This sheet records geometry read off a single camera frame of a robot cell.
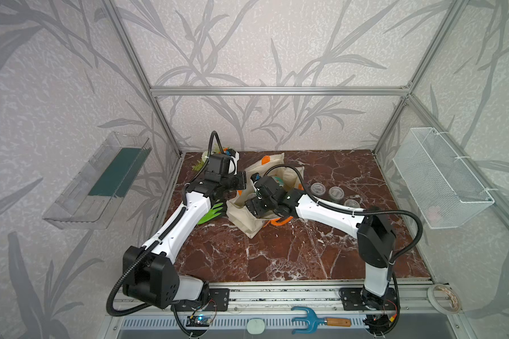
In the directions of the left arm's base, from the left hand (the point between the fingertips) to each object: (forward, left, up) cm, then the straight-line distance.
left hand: (247, 177), depth 81 cm
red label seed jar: (-2, -46, -16) cm, 49 cm away
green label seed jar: (+3, -40, -16) cm, 43 cm away
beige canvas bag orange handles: (-11, +3, -10) cm, 16 cm away
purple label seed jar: (+6, -32, -17) cm, 37 cm away
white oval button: (-46, -4, -20) cm, 50 cm away
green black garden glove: (-5, +17, -21) cm, 28 cm away
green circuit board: (-44, +15, -23) cm, 52 cm away
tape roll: (-38, -66, -20) cm, 79 cm away
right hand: (-5, -2, -9) cm, 10 cm away
